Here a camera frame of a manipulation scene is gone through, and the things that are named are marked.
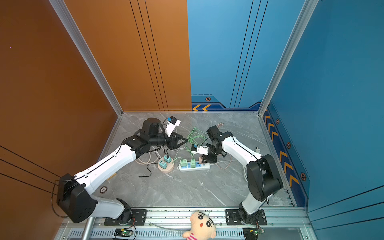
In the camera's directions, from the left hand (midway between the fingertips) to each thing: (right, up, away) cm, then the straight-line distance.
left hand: (184, 137), depth 75 cm
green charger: (-1, -16, +10) cm, 19 cm away
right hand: (+10, -12, +12) cm, 20 cm away
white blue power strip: (+7, -18, +12) cm, 23 cm away
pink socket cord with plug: (-23, -17, +17) cm, 33 cm away
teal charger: (-13, -16, +9) cm, 23 cm away
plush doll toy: (+9, -38, -11) cm, 41 cm away
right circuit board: (+32, -45, -5) cm, 56 cm away
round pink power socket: (-10, -18, +14) cm, 25 cm away
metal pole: (-45, -42, -6) cm, 62 cm away
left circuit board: (-29, -45, -4) cm, 54 cm away
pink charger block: (+8, -13, +8) cm, 17 cm away
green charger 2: (+4, -16, +9) cm, 19 cm away
